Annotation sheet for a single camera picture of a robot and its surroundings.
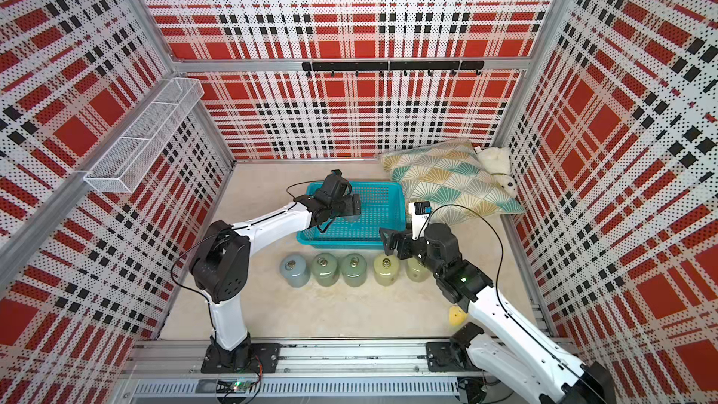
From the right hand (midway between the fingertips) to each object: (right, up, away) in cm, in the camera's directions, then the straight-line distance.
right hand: (397, 228), depth 75 cm
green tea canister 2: (-13, -13, +6) cm, 19 cm away
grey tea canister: (-30, -13, +7) cm, 34 cm away
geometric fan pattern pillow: (+20, +16, +20) cm, 33 cm away
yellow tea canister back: (+6, -14, +7) cm, 17 cm away
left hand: (-14, +6, +19) cm, 24 cm away
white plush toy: (+43, +21, +35) cm, 59 cm away
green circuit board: (-40, -39, -6) cm, 56 cm away
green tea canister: (-21, -14, +7) cm, 26 cm away
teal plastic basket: (-3, +4, +30) cm, 31 cm away
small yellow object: (+17, -26, +4) cm, 32 cm away
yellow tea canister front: (-3, -14, +7) cm, 16 cm away
